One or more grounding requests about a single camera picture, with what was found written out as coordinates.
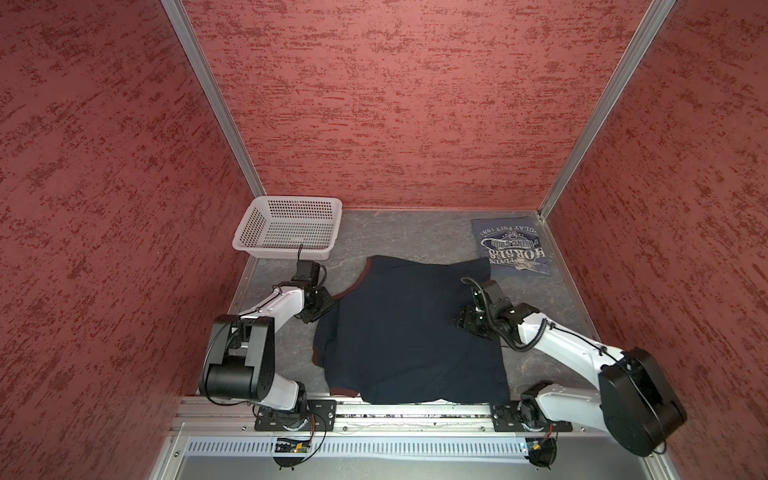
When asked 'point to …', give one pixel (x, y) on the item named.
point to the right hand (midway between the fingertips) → (459, 329)
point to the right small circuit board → (534, 447)
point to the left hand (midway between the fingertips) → (327, 312)
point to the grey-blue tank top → (511, 242)
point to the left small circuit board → (296, 447)
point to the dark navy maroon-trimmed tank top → (392, 333)
